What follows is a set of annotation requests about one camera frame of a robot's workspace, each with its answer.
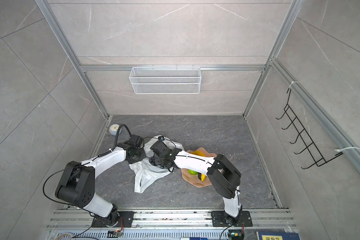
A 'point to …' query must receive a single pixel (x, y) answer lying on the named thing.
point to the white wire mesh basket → (166, 80)
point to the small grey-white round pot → (113, 128)
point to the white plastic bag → (146, 173)
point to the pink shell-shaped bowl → (194, 179)
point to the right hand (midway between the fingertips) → (160, 154)
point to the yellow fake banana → (203, 177)
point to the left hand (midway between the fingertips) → (142, 153)
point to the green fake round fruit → (193, 172)
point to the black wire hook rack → (296, 126)
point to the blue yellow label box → (276, 235)
